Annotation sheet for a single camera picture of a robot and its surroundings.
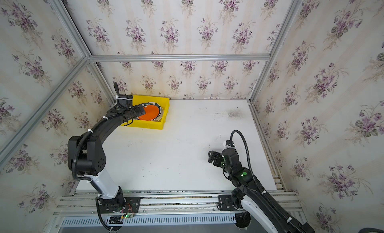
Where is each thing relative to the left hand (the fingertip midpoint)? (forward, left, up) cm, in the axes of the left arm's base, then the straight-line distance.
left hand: (136, 109), depth 93 cm
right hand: (-27, -48, -7) cm, 55 cm away
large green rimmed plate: (+7, -13, -12) cm, 19 cm away
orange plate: (+6, -7, -9) cm, 13 cm away
